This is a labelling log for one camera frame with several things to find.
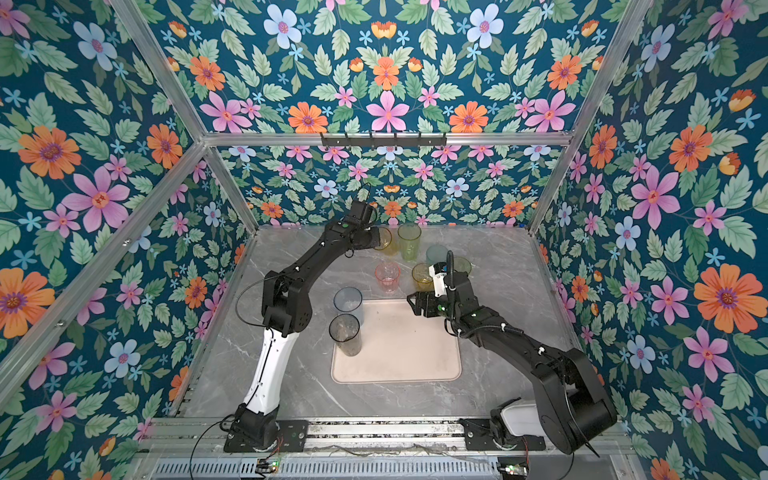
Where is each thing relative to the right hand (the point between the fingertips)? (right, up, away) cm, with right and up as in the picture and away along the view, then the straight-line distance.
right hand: (419, 295), depth 86 cm
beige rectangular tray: (-6, -16, +4) cm, 18 cm away
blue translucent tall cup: (-22, -2, +5) cm, 22 cm away
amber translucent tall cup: (-10, +16, +12) cm, 22 cm away
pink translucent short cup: (-10, +5, +18) cm, 21 cm away
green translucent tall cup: (-3, +18, +12) cm, 22 cm away
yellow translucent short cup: (+2, +3, +15) cm, 16 cm away
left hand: (-13, +20, +14) cm, 27 cm away
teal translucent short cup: (+7, +12, +14) cm, 19 cm away
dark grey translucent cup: (-22, -10, -1) cm, 24 cm away
